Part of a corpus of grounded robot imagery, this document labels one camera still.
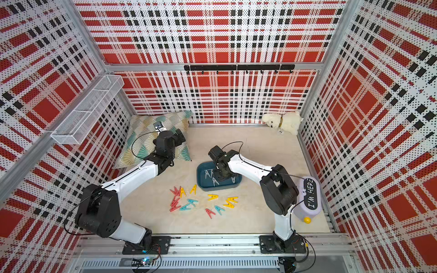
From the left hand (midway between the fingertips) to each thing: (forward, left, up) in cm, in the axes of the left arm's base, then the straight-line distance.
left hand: (175, 132), depth 87 cm
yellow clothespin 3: (-26, -20, -22) cm, 39 cm away
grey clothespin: (-12, -15, -21) cm, 29 cm away
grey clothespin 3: (-17, -20, -22) cm, 34 cm away
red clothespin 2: (-24, 0, -21) cm, 32 cm away
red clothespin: (-34, -18, -23) cm, 45 cm away
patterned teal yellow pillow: (0, +22, -7) cm, 23 cm away
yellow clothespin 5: (-23, -3, -21) cm, 32 cm away
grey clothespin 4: (-17, -31, -22) cm, 41 cm away
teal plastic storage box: (-17, -16, -22) cm, 32 cm away
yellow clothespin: (-27, -30, -22) cm, 46 cm away
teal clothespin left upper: (-28, -9, -22) cm, 37 cm away
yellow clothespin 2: (-30, -28, -23) cm, 47 cm away
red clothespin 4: (-32, 0, -22) cm, 39 cm away
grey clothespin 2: (-12, -18, -21) cm, 30 cm away
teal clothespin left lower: (-32, -6, -22) cm, 39 cm away
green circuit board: (-53, +6, -21) cm, 58 cm away
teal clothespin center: (-32, -23, -22) cm, 45 cm away
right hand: (-17, -26, -16) cm, 35 cm away
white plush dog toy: (+24, -69, -17) cm, 75 cm away
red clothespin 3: (-29, 0, -22) cm, 36 cm away
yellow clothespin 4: (-22, -9, -22) cm, 32 cm away
